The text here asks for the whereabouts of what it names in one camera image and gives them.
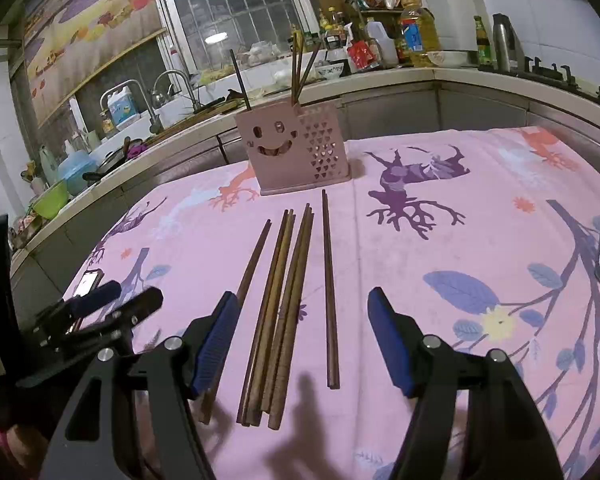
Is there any large cooking oil bottle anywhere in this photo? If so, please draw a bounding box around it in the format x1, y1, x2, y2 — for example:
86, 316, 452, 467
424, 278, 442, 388
400, 4, 440, 67

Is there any brown chopstick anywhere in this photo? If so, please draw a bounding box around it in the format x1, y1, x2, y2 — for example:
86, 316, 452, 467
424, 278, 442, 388
322, 190, 340, 390
268, 207, 314, 430
261, 204, 311, 414
236, 209, 289, 426
248, 209, 296, 426
198, 219, 272, 425
290, 26, 299, 105

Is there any fruit pattern window blind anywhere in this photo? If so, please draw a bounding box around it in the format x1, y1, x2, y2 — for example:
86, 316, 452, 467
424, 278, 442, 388
23, 0, 163, 125

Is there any steel thermos kettle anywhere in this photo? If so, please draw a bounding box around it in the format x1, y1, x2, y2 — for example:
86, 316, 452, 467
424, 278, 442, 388
493, 13, 524, 74

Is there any blue plastic container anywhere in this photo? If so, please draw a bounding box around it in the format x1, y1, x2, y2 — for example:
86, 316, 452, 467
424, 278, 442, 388
58, 151, 98, 197

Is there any pink smiley utensil holder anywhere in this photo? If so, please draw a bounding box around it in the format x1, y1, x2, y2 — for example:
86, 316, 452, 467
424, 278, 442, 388
235, 99, 351, 195

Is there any brown chopstick in holder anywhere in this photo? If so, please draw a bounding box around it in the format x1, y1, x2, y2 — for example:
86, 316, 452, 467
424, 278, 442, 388
290, 26, 299, 105

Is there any black gas stove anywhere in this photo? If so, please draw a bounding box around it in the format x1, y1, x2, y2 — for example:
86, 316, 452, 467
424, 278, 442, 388
516, 56, 600, 106

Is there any green plastic basin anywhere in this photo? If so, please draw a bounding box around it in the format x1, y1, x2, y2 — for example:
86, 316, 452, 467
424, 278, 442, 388
32, 179, 69, 220

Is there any chrome faucet left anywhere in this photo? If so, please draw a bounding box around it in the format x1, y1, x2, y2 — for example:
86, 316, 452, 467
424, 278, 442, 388
99, 79, 163, 134

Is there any smartphone on table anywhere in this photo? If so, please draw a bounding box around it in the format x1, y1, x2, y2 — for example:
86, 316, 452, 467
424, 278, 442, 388
73, 269, 104, 297

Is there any person's left hand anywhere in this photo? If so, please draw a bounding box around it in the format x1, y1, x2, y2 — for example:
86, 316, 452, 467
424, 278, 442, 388
2, 426, 48, 479

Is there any dark chopstick in holder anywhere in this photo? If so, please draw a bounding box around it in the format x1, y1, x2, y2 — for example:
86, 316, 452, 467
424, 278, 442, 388
230, 49, 251, 111

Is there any red snack packet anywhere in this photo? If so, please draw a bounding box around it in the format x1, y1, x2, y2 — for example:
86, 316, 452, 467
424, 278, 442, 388
347, 40, 377, 72

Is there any chrome faucet right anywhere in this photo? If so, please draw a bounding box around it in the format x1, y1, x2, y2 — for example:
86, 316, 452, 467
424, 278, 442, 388
152, 68, 201, 113

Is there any wooden cutting board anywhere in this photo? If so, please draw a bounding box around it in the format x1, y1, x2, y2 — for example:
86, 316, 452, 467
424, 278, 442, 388
144, 101, 242, 146

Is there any white plastic jug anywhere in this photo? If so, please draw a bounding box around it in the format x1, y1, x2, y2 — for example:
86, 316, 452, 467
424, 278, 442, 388
366, 20, 399, 68

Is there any green glass bottle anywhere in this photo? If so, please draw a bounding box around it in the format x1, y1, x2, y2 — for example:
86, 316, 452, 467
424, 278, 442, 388
474, 15, 493, 67

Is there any blue label detergent jug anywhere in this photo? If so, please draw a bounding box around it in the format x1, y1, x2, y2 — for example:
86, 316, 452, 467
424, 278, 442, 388
107, 86, 138, 127

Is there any chrome faucet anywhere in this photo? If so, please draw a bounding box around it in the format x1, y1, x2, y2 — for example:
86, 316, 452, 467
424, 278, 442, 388
99, 79, 163, 134
152, 68, 201, 113

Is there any patterned small bowl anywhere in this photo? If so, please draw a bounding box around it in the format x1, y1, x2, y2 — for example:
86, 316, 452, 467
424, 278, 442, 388
315, 63, 344, 80

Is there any pink floral tablecloth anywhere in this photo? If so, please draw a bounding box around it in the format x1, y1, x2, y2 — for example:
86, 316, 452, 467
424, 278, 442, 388
82, 127, 600, 479

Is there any white bowl on counter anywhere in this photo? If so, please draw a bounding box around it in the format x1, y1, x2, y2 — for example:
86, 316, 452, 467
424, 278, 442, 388
426, 50, 470, 68

